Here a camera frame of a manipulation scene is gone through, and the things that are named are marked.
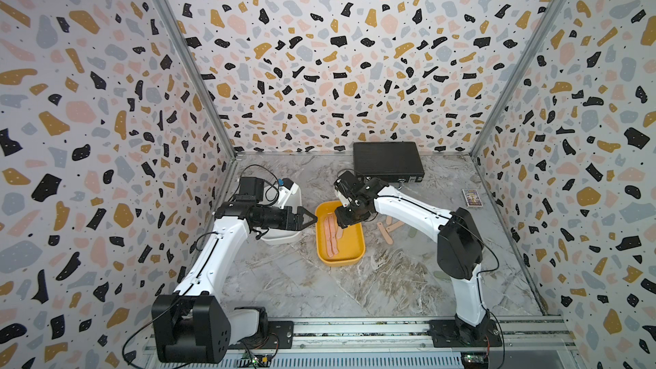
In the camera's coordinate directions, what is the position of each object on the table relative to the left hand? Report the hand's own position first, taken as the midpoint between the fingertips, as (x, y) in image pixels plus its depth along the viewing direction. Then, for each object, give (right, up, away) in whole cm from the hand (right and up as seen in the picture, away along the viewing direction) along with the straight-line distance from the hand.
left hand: (307, 219), depth 77 cm
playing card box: (+64, +4, +28) cm, 70 cm away
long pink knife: (+7, -8, +17) cm, 20 cm away
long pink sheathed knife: (+6, -11, +15) cm, 20 cm away
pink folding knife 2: (+27, -9, +18) cm, 33 cm away
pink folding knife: (+9, -8, +17) cm, 21 cm away
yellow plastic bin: (+14, -12, +12) cm, 22 cm away
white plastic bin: (-9, +8, -8) cm, 14 cm away
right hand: (+11, -2, +11) cm, 15 cm away
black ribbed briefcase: (+32, +20, +37) cm, 53 cm away
